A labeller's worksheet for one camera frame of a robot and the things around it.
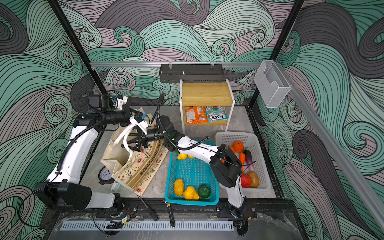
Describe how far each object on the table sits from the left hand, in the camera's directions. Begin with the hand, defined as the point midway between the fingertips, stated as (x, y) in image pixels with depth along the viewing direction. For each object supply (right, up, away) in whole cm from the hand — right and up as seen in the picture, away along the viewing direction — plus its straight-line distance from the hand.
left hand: (143, 113), depth 71 cm
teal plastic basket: (+25, -35, +15) cm, 45 cm away
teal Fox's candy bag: (+40, 0, +21) cm, 45 cm away
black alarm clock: (-25, -35, +11) cm, 44 cm away
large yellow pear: (+23, -41, +3) cm, 47 cm away
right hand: (-5, -12, -8) cm, 16 cm away
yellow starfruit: (+17, -39, +5) cm, 42 cm away
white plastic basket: (+63, -17, +24) cm, 69 cm away
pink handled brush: (-17, -40, +8) cm, 44 cm away
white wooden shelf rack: (+33, +11, +13) cm, 37 cm away
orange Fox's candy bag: (+27, 0, +21) cm, 34 cm away
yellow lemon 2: (+23, -26, +18) cm, 39 cm away
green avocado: (+30, -40, +4) cm, 50 cm away
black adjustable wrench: (+14, -51, -1) cm, 53 cm away
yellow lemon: (+18, -26, +17) cm, 36 cm away
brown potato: (+57, -35, +7) cm, 67 cm away
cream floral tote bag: (-3, -25, -6) cm, 26 cm away
